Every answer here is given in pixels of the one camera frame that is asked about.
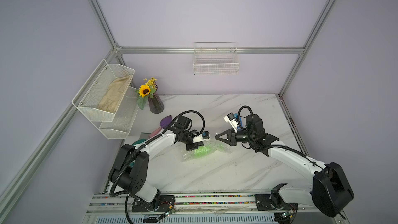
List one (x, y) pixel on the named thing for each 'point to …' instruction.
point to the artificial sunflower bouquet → (145, 90)
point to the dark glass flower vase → (155, 103)
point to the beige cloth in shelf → (113, 95)
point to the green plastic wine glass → (203, 150)
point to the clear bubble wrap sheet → (188, 155)
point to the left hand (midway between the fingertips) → (200, 144)
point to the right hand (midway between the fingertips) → (218, 139)
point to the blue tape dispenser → (236, 116)
